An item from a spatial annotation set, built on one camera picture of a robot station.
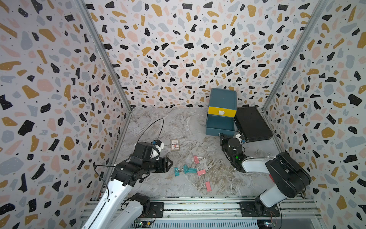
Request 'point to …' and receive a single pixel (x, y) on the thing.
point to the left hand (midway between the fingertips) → (170, 162)
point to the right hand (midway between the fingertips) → (219, 132)
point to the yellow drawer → (222, 111)
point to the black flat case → (251, 124)
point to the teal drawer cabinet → (222, 107)
